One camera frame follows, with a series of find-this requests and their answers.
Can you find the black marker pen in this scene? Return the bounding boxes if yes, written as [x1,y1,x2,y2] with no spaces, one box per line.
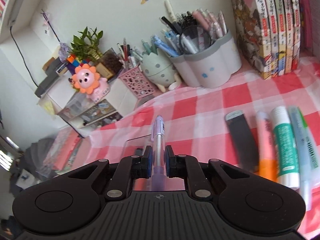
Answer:
[135,148,144,156]

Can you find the clear acrylic pen box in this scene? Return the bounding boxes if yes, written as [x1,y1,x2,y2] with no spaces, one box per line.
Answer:
[121,134,152,191]

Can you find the purple clear mechanical pencil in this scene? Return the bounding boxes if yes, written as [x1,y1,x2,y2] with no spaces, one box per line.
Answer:
[151,115,166,191]

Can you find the pink orange highlighter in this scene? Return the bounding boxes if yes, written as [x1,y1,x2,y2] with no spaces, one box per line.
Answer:
[256,111,277,182]

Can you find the green white glue stick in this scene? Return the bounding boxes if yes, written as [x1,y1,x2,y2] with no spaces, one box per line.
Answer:
[271,106,300,190]

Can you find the light blue marker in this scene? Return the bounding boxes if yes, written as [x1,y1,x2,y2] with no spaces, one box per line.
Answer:
[287,106,312,211]

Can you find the green highlighter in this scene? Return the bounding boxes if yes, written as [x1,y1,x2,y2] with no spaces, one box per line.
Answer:
[299,109,319,184]

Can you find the red white checkered cloth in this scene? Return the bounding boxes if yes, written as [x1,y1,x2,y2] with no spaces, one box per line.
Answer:
[86,56,319,165]

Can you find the pink perforated pen holder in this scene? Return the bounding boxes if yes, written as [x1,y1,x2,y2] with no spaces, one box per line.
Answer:
[118,66,156,99]

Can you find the white mini drawer unit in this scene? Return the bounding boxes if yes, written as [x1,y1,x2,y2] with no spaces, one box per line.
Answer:
[37,75,138,137]

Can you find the pink box at desk edge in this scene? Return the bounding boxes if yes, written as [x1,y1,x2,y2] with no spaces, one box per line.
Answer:
[39,127,82,178]

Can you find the green egg pen holder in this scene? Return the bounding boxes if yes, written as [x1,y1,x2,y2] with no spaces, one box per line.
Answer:
[140,49,182,93]

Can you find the grey white flower pen holder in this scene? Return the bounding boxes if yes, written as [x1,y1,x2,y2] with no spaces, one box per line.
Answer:
[170,32,242,88]

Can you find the pink lion toy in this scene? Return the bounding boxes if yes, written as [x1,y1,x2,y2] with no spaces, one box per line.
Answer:
[72,63,110,103]

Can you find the black magnifying glass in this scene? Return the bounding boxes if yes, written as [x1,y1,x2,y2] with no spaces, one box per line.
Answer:
[179,25,213,55]

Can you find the colourful rubik cube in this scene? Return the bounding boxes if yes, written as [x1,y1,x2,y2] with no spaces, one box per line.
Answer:
[67,54,88,67]

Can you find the bamboo plant in pot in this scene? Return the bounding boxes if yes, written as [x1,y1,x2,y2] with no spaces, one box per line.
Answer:
[71,27,104,61]

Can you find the black box on drawers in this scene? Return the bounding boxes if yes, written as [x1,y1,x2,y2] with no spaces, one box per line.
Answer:
[35,57,67,98]

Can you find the red striped spine book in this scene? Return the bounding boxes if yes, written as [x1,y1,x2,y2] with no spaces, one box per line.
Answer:
[283,0,293,74]

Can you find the pink spine book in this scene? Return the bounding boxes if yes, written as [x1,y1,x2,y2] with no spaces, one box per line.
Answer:
[231,0,273,79]

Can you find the blue spine book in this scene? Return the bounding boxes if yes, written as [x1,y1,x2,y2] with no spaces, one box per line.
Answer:
[265,0,279,77]

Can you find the cream spine book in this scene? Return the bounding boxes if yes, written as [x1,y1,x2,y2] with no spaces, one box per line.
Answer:
[274,0,286,76]

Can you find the pink abacus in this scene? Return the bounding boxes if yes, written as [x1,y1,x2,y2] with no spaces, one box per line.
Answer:
[299,0,312,51]

